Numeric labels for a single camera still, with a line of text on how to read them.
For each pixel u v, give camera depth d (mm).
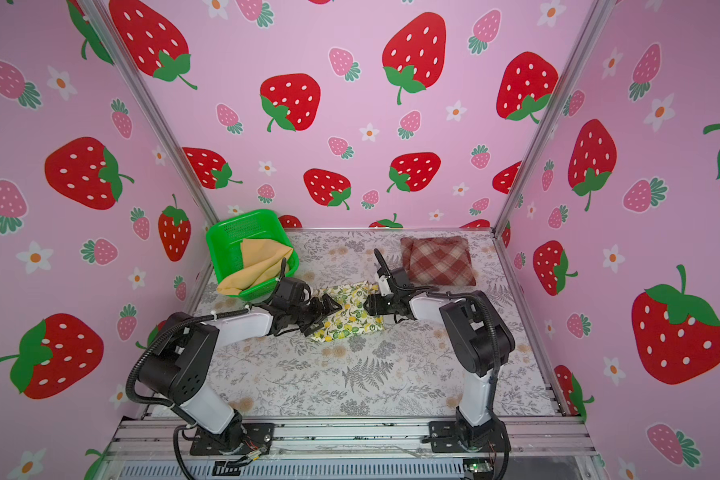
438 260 1078
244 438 726
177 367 463
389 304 855
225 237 1141
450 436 743
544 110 880
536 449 734
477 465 712
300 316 793
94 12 674
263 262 958
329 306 846
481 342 504
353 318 935
